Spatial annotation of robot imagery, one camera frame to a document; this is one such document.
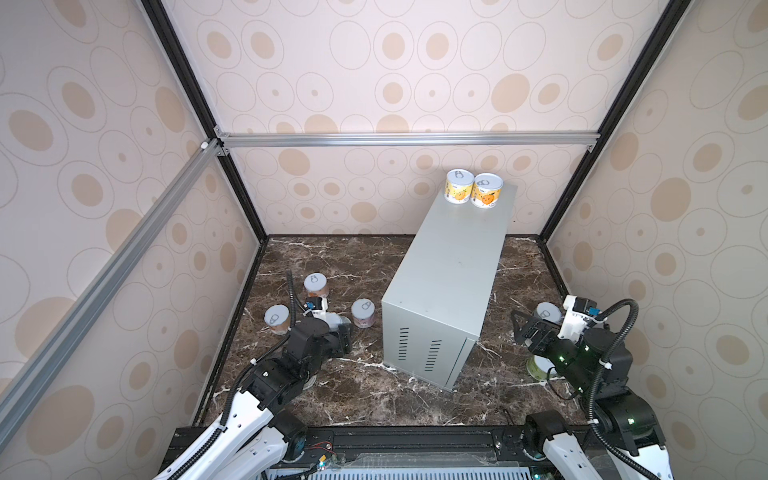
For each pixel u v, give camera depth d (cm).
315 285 100
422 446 75
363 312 92
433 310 60
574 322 57
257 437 60
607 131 88
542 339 57
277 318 90
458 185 78
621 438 43
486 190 76
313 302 65
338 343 65
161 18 68
